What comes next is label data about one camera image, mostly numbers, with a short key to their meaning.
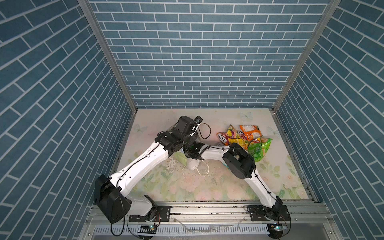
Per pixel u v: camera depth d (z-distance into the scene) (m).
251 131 1.02
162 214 0.73
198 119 0.65
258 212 0.75
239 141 0.93
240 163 0.58
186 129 0.57
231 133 0.99
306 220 0.75
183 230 0.70
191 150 0.78
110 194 0.38
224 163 0.60
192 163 0.86
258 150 0.86
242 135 1.02
